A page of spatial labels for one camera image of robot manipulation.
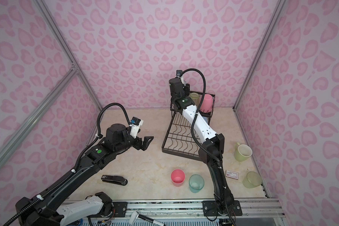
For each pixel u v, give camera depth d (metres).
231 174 0.84
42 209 0.38
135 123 0.62
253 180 0.82
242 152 0.86
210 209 0.74
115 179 0.82
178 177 0.84
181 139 1.00
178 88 0.64
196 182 0.81
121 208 0.73
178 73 0.70
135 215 0.69
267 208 0.75
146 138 0.64
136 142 0.64
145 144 0.65
